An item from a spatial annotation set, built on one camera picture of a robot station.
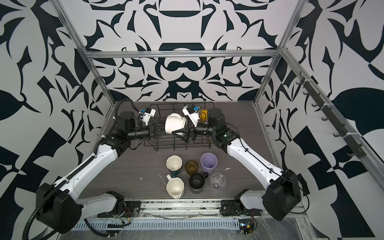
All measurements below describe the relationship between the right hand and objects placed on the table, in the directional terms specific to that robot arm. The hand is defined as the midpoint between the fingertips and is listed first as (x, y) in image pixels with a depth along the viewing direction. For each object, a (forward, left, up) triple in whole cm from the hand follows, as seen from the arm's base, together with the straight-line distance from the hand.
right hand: (178, 126), depth 67 cm
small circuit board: (-34, -31, -34) cm, 57 cm away
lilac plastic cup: (-6, -15, -25) cm, 29 cm away
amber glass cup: (-7, -5, -31) cm, 32 cm away
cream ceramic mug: (-18, +4, -30) cm, 35 cm away
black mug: (-15, -8, -31) cm, 35 cm away
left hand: (+2, +4, -3) cm, 5 cm away
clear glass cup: (-14, -19, -32) cm, 40 cm away
